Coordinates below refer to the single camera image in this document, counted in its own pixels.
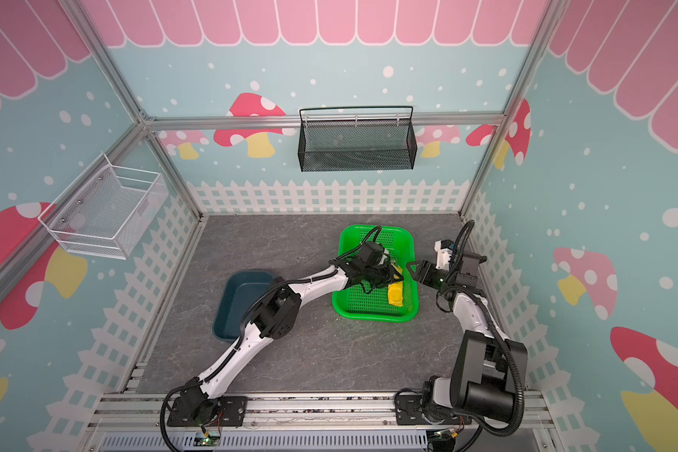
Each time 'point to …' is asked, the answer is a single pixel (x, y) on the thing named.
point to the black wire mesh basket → (357, 138)
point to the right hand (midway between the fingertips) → (414, 266)
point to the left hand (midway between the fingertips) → (402, 283)
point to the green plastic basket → (353, 303)
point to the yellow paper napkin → (395, 289)
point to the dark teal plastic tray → (239, 288)
